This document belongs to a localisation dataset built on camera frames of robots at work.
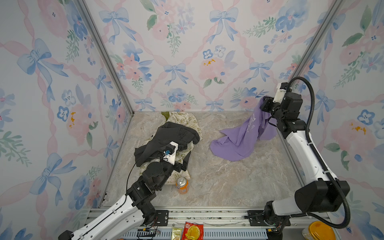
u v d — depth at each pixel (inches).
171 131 38.9
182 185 29.3
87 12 27.8
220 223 29.0
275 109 25.0
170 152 21.8
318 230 24.3
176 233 27.1
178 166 23.9
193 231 27.3
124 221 22.6
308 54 33.8
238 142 38.7
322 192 16.0
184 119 40.9
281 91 25.5
